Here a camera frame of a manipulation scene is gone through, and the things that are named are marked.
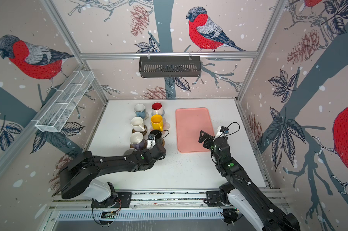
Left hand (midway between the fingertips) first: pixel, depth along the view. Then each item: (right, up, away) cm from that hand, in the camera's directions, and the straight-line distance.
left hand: (157, 149), depth 87 cm
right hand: (+29, +10, -7) cm, 31 cm away
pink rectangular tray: (+22, +15, +20) cm, 33 cm away
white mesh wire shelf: (-50, +22, -14) cm, 56 cm away
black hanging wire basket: (+7, +57, +19) cm, 60 cm away
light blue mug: (-15, +25, +17) cm, 33 cm away
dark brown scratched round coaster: (-11, +8, +11) cm, 18 cm away
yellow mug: (-2, +16, +12) cm, 20 cm away
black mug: (+1, +9, 0) cm, 9 cm away
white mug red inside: (-4, +26, +22) cm, 34 cm away
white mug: (-15, +15, +11) cm, 24 cm away
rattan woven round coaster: (+3, +2, +8) cm, 9 cm away
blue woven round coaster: (+1, +21, +22) cm, 31 cm away
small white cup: (-14, +3, +8) cm, 17 cm away
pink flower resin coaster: (+4, +12, +17) cm, 22 cm away
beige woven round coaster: (-12, +19, +23) cm, 32 cm away
